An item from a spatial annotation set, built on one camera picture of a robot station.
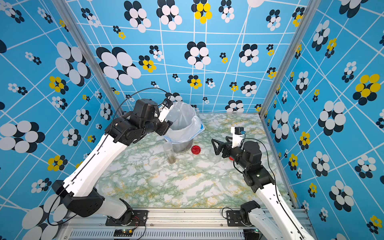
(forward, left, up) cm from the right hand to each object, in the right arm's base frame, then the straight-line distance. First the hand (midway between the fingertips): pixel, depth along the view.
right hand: (221, 138), depth 71 cm
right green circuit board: (-35, -15, -29) cm, 48 cm away
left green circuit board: (-35, +48, -30) cm, 67 cm away
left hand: (+6, +25, +9) cm, 27 cm away
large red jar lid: (+4, -10, -29) cm, 31 cm away
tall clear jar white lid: (+2, +28, -12) cm, 31 cm away
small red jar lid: (+10, +14, -28) cm, 32 cm away
